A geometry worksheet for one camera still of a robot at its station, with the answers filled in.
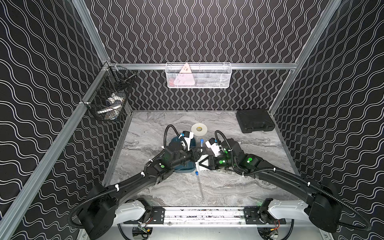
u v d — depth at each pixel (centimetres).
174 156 59
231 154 58
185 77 90
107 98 84
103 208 40
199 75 134
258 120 109
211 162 65
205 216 76
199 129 109
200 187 84
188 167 90
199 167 73
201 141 74
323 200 40
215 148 69
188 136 70
